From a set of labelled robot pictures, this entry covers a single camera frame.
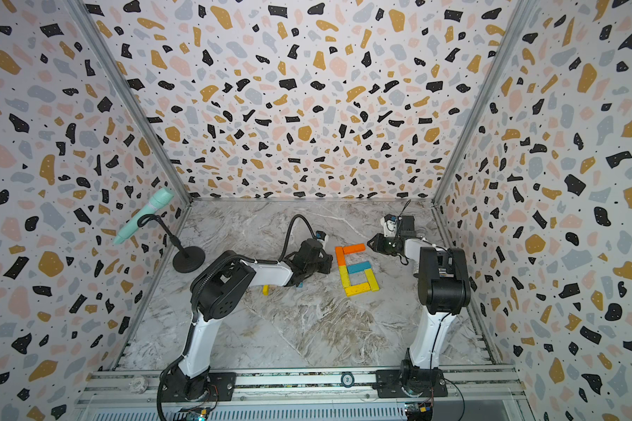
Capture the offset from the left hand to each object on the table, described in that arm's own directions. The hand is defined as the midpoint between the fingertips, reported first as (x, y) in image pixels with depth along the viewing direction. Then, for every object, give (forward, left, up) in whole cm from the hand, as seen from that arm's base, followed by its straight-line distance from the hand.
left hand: (340, 257), depth 99 cm
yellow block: (-8, -11, -2) cm, 14 cm away
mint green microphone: (+1, +53, +30) cm, 61 cm away
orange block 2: (+4, 0, -2) cm, 4 cm away
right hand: (+5, -14, +2) cm, 15 cm away
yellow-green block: (-6, -1, -3) cm, 7 cm away
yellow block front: (-12, -6, -2) cm, 14 cm away
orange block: (+6, -4, -3) cm, 8 cm away
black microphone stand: (0, +57, -1) cm, 57 cm away
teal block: (-2, -7, -3) cm, 8 cm away
